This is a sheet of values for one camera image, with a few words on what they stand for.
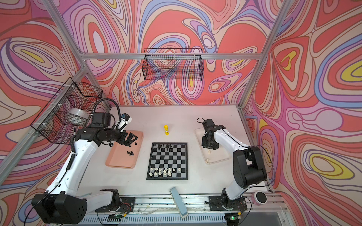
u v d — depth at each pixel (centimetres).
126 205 72
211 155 91
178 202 73
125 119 67
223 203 66
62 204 37
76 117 70
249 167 45
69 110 77
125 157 91
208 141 75
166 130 98
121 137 67
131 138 69
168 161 87
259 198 71
